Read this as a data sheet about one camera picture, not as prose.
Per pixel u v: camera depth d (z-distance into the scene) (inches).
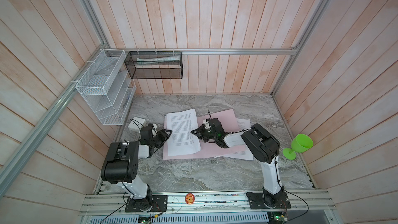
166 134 34.2
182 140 36.5
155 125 35.7
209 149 35.1
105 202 30.4
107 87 26.4
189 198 29.4
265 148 21.4
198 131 34.0
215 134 31.4
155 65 40.9
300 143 30.1
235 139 27.1
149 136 30.2
